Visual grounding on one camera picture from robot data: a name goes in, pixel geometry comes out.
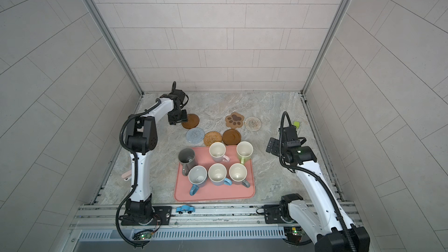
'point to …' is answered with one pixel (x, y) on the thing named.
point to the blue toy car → (185, 208)
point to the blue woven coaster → (195, 135)
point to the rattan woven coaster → (212, 137)
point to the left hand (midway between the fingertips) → (184, 119)
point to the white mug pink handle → (217, 151)
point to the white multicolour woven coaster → (252, 123)
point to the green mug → (244, 150)
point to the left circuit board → (146, 235)
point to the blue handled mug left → (197, 177)
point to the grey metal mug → (186, 157)
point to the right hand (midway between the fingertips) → (276, 146)
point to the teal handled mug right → (237, 174)
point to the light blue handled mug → (217, 174)
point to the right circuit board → (294, 234)
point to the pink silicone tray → (203, 157)
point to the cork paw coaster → (234, 120)
